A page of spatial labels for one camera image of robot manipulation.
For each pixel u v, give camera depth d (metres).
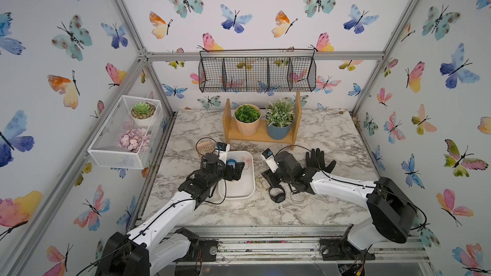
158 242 0.46
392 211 0.44
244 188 0.91
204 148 1.04
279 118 0.89
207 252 0.73
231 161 0.97
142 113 0.71
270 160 0.75
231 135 1.01
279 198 0.84
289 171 0.66
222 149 0.71
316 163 0.97
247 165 0.98
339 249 0.74
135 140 0.62
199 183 0.62
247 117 0.93
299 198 0.87
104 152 0.59
